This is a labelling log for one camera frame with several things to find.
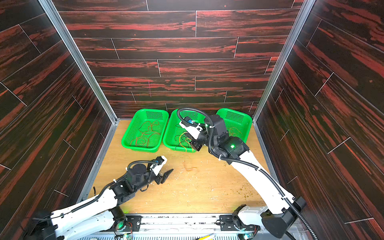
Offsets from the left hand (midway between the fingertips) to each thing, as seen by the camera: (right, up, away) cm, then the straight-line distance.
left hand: (169, 165), depth 77 cm
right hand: (+11, +19, -9) cm, 24 cm away
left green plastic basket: (-29, +30, +42) cm, 59 cm away
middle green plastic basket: (-2, +21, +29) cm, 36 cm away
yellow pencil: (+18, -33, -7) cm, 38 cm away
